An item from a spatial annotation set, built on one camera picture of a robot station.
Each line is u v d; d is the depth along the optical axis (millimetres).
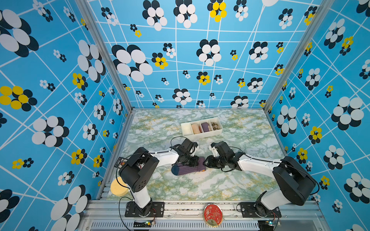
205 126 1019
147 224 703
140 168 502
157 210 737
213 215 693
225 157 693
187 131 1062
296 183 438
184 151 731
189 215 724
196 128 999
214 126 1023
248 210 731
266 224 700
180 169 865
